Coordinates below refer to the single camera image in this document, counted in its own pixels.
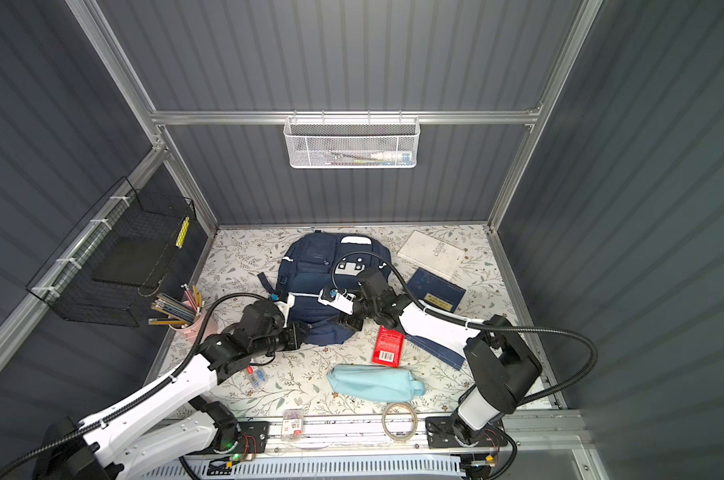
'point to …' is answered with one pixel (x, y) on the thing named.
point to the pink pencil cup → (191, 331)
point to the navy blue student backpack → (316, 276)
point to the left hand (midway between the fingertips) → (311, 330)
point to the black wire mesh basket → (119, 252)
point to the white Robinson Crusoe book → (431, 254)
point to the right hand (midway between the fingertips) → (336, 309)
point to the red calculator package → (388, 347)
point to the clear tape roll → (414, 418)
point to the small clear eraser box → (292, 424)
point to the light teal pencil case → (375, 383)
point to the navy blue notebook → (442, 295)
